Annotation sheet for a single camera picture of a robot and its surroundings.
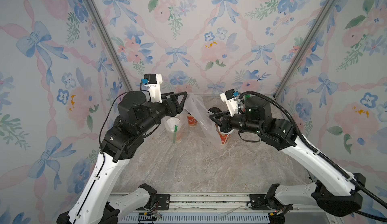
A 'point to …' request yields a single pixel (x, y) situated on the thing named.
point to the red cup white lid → (223, 136)
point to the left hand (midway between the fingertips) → (181, 92)
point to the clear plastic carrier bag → (183, 117)
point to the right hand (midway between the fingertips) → (211, 116)
